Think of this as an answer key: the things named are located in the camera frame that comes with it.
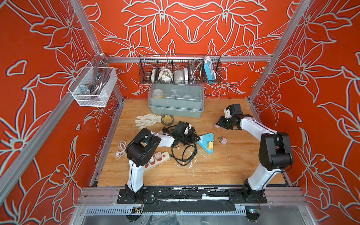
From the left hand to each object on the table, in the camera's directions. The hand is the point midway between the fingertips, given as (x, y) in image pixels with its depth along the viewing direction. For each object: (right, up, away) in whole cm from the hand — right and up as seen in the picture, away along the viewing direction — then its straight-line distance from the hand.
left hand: (198, 139), depth 92 cm
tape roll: (-22, +13, +15) cm, 30 cm away
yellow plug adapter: (+7, -2, -7) cm, 10 cm away
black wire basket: (-14, +49, +6) cm, 52 cm away
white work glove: (-41, +11, +12) cm, 45 cm away
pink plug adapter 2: (+17, 0, 0) cm, 17 cm away
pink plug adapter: (+12, +9, +1) cm, 16 cm away
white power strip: (-22, -9, -6) cm, 25 cm away
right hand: (+12, +12, +2) cm, 17 cm away
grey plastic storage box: (-10, +27, +2) cm, 29 cm away
